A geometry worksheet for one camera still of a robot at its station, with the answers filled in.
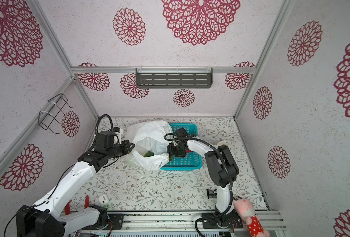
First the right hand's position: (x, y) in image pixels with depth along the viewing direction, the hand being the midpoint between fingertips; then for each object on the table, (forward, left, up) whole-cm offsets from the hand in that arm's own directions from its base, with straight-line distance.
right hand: (170, 152), depth 94 cm
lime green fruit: (-4, +12, +5) cm, 14 cm away
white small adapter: (-29, +34, -3) cm, 45 cm away
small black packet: (-23, -24, -5) cm, 33 cm away
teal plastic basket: (-3, -14, -6) cm, 16 cm away
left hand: (-6, +18, +14) cm, 24 cm away
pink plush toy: (-32, -39, +1) cm, 50 cm away
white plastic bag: (+2, +9, +14) cm, 17 cm away
